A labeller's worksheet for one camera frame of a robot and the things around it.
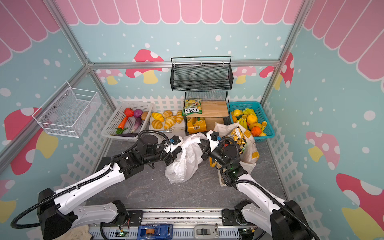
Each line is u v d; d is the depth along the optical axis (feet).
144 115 3.68
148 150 1.78
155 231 2.19
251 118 3.36
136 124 3.57
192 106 3.20
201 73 3.09
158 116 3.78
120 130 3.54
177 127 3.62
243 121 3.47
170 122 3.66
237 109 3.61
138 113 3.72
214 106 3.47
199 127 3.38
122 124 3.66
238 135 2.75
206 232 2.23
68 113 3.95
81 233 2.29
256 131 3.17
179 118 3.77
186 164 2.24
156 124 3.57
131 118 3.82
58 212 1.30
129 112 3.70
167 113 3.81
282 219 1.32
